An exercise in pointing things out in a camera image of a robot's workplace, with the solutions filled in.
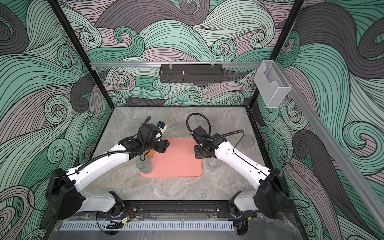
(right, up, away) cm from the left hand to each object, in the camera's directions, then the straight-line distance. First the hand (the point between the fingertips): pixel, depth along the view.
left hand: (165, 140), depth 81 cm
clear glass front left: (-33, +2, +25) cm, 41 cm away
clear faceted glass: (+28, -15, +7) cm, 32 cm away
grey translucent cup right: (+52, -3, +14) cm, 54 cm away
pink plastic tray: (+7, -14, +9) cm, 18 cm away
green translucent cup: (-13, -17, +7) cm, 23 cm away
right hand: (+19, -7, -1) cm, 20 cm away
